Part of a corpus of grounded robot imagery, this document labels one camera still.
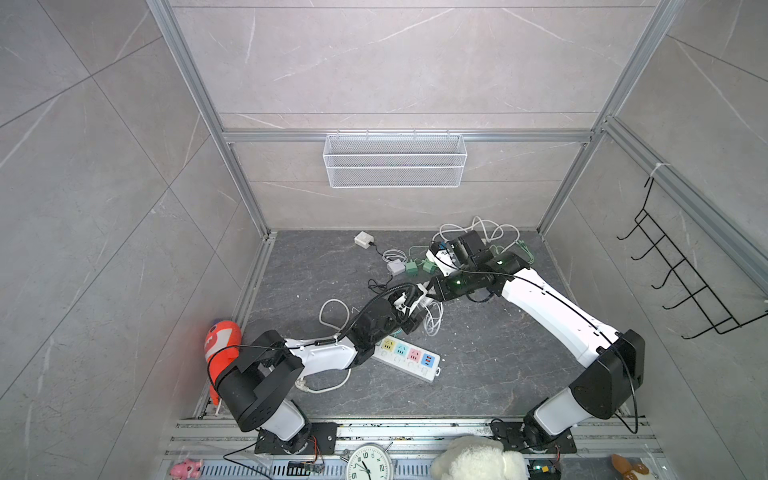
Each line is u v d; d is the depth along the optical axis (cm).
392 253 113
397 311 70
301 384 81
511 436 74
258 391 43
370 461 67
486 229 112
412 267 105
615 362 41
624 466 69
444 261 71
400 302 71
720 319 59
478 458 54
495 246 106
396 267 107
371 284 103
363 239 114
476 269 60
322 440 73
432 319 74
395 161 100
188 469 67
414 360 84
